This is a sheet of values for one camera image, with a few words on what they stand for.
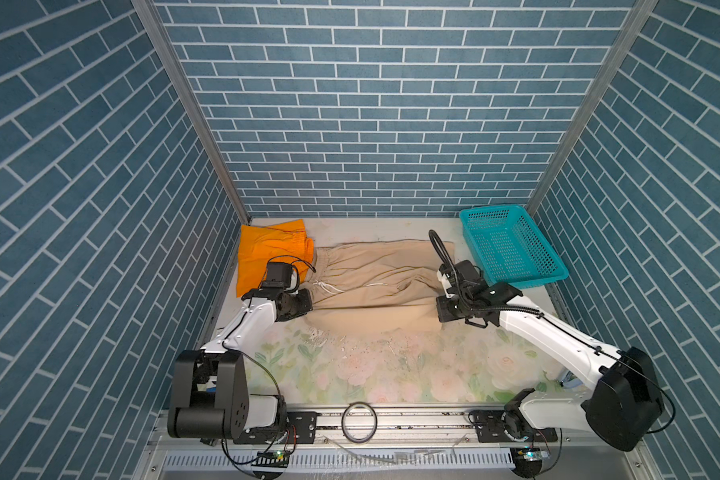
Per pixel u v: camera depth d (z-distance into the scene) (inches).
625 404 16.2
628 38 29.5
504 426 28.5
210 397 16.5
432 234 26.9
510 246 44.2
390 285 38.2
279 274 27.7
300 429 29.1
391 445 28.4
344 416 29.5
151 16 27.6
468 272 25.4
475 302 23.8
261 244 40.5
